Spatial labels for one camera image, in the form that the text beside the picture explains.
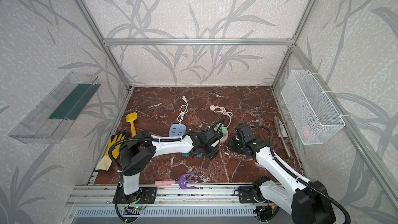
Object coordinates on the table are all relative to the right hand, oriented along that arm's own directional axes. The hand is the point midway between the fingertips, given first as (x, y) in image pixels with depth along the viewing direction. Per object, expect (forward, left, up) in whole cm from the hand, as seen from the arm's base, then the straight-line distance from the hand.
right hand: (229, 140), depth 85 cm
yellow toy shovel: (+17, +63, -4) cm, 65 cm away
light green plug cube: (+6, +3, 0) cm, 7 cm away
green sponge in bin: (+3, +67, +30) cm, 73 cm away
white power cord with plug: (+25, +29, -6) cm, 39 cm away
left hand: (-3, +7, -5) cm, 9 cm away
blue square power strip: (+8, +31, -4) cm, 32 cm away
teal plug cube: (-7, +24, -5) cm, 26 cm away
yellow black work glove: (-11, +65, -2) cm, 66 cm away
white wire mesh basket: (-3, -31, +28) cm, 42 cm away
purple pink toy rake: (-20, +25, -5) cm, 32 cm away
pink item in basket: (-3, -35, +14) cm, 38 cm away
